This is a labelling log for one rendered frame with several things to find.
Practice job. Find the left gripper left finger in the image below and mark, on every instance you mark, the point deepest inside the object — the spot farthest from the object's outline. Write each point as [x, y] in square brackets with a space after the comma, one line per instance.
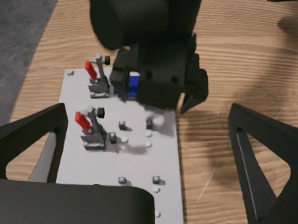
[17, 136]

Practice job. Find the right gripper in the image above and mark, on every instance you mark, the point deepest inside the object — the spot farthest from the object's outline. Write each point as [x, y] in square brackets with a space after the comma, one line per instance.
[197, 94]

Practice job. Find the grey toggle clamp with red handle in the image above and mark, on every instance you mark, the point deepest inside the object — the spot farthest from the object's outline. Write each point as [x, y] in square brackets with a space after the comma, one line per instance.
[92, 140]

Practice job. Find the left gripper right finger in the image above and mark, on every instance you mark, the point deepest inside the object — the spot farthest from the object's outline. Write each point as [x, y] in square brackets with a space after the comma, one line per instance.
[282, 140]

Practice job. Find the blue flat plate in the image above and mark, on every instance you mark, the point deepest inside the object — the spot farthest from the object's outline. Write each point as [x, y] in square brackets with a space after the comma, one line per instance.
[132, 88]

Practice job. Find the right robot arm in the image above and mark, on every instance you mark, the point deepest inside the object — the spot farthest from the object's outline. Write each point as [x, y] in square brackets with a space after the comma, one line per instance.
[118, 23]

